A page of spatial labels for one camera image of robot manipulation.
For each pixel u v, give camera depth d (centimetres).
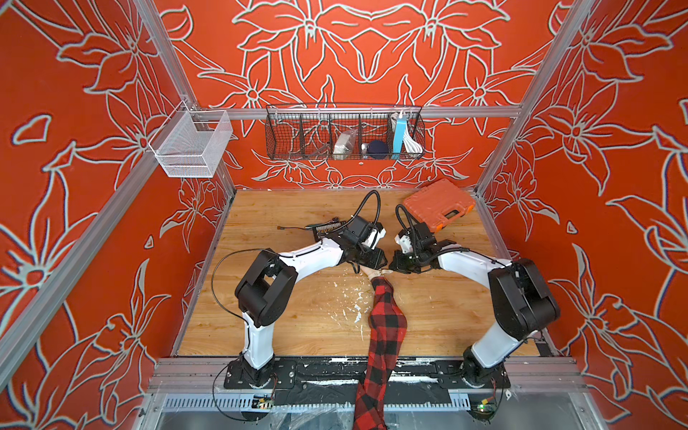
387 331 78
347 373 74
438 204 107
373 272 88
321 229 102
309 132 101
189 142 93
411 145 91
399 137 88
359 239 71
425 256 70
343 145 91
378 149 96
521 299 46
